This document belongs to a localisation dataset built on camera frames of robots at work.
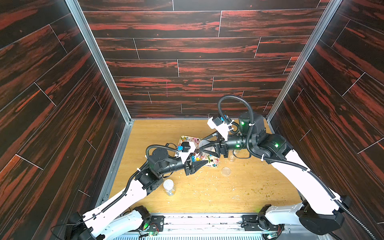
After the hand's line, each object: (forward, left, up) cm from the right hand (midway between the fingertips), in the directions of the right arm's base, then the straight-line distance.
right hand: (205, 140), depth 59 cm
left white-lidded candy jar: (-9, +17, -27) cm, 34 cm away
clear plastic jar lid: (+6, -16, -40) cm, 43 cm away
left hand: (-4, 0, -7) cm, 7 cm away
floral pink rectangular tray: (+13, -7, -37) cm, 40 cm away
